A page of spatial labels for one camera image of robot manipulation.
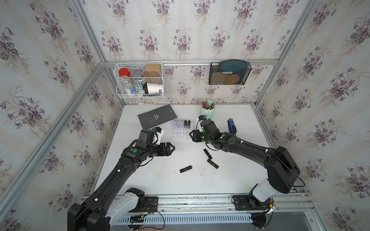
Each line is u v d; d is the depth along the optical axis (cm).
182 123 98
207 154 90
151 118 108
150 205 73
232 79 98
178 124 98
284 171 44
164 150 67
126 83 86
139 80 94
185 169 84
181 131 99
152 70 89
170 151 70
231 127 101
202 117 76
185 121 97
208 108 96
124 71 92
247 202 66
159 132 71
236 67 93
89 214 38
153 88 94
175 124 98
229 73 93
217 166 85
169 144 70
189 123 98
